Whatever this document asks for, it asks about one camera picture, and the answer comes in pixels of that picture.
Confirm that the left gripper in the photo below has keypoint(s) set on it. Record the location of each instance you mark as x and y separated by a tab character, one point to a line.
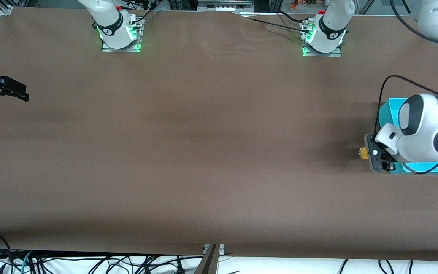
388	165

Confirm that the yellow toy beetle car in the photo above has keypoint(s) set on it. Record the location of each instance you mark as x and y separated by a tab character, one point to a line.
363	153

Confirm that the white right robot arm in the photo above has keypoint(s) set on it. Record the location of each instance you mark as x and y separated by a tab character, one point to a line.
108	19

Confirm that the teal plastic tray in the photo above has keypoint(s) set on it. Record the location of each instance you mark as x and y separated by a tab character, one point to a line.
392	110

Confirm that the brown table cover sheet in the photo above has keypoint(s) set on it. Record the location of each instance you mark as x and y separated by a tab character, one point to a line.
219	133

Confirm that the white power strip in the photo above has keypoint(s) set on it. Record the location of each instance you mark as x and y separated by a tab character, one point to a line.
224	5

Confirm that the metal corner bracket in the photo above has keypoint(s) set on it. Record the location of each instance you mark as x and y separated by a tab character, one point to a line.
5	10

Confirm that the aluminium frame profile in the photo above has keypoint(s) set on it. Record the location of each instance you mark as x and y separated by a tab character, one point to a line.
209	262

